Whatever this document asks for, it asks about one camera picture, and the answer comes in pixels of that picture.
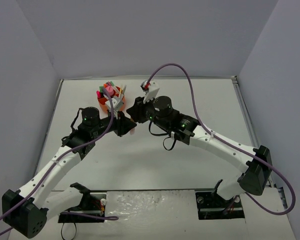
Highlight pink-capped black highlighter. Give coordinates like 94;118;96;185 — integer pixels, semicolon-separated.
96;90;103;99

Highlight pink-capped clear bottle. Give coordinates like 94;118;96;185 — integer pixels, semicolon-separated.
105;85;116;97

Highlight yellow thin pen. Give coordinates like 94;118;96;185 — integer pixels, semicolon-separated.
120;85;127;99

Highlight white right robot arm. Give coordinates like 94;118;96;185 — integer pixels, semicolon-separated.
126;96;272;207

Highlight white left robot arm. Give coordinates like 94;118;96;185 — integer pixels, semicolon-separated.
1;107;136;239

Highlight orange round desk organizer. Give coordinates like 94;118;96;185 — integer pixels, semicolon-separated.
97;85;126;112

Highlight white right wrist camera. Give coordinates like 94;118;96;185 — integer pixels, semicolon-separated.
140;80;160;104

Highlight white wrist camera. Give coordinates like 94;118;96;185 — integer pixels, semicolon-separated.
140;80;160;104
105;96;125;112

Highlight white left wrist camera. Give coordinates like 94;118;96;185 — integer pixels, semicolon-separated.
105;96;125;112

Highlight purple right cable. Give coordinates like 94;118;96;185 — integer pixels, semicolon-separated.
147;62;296;216

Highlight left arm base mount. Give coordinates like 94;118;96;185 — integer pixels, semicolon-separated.
57;191;108;239

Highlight aluminium table edge rail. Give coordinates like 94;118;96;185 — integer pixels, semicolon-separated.
230;75;288;210

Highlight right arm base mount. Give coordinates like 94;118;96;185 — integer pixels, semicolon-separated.
195;180;245;221

